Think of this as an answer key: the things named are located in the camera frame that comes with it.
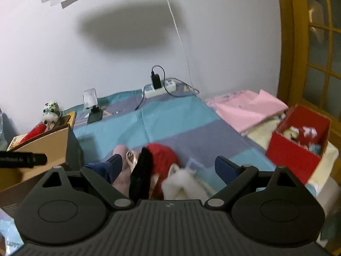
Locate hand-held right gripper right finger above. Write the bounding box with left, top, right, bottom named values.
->
left=205, top=156, right=296, bottom=210

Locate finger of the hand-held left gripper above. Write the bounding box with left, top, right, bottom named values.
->
left=0, top=151, right=48, bottom=169

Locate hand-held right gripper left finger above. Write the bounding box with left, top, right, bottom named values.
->
left=40, top=155, right=135, bottom=210

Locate grey sock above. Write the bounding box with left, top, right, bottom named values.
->
left=111, top=144, right=135, bottom=196

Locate brown cardboard box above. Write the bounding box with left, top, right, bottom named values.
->
left=0, top=124, right=85, bottom=217

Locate dark cloth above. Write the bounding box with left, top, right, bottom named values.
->
left=129, top=147, right=154, bottom=201

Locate red knitted cloth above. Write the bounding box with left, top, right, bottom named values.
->
left=145, top=143, right=182, bottom=200

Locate yellow picture book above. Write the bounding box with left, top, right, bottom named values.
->
left=7, top=135, right=26, bottom=151

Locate red long plush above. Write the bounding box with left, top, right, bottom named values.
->
left=20, top=123, right=48, bottom=145

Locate cream cloth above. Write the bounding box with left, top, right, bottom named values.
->
left=246, top=113, right=340, bottom=192

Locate small panda plush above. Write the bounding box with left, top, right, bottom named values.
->
left=41, top=101, right=59, bottom=125

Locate yellow flat box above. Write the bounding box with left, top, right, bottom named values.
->
left=46, top=111, right=77, bottom=132

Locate pink sheet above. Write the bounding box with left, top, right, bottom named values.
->
left=205, top=89, right=290, bottom=134

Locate red box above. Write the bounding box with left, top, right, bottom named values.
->
left=266, top=105, right=331, bottom=178

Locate phone stand with black base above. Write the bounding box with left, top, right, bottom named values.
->
left=82, top=88, right=103, bottom=125

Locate blue patterned blanket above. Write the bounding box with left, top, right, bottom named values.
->
left=60, top=87, right=277, bottom=200

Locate white and red plush toy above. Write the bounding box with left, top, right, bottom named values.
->
left=283, top=125, right=319, bottom=151

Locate black charger plug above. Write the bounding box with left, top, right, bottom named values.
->
left=151, top=70, right=163, bottom=90

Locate white power strip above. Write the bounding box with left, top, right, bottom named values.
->
left=142, top=78, right=178, bottom=98

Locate black power strip cable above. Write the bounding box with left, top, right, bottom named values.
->
left=165, top=77, right=201, bottom=97

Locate yellow wooden window frame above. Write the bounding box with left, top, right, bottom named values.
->
left=275, top=0, right=341, bottom=152

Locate white wall cable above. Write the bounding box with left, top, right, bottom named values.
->
left=159, top=0, right=193, bottom=91

